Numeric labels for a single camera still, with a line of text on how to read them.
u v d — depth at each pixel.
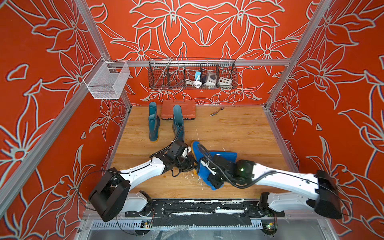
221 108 1.17
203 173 0.71
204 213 0.73
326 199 0.38
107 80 0.93
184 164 0.71
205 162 0.67
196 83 0.85
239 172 0.52
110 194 0.42
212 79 0.91
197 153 0.83
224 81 0.95
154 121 0.82
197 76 0.83
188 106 1.17
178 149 0.66
